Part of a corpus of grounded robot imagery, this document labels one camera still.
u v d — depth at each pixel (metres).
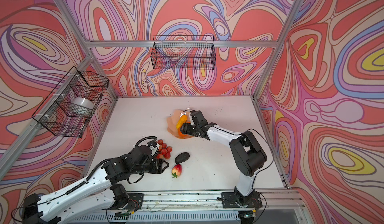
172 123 1.00
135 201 0.73
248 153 0.50
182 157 0.84
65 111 0.72
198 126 0.71
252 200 0.72
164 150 0.86
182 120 1.01
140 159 0.57
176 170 0.79
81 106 0.70
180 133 0.89
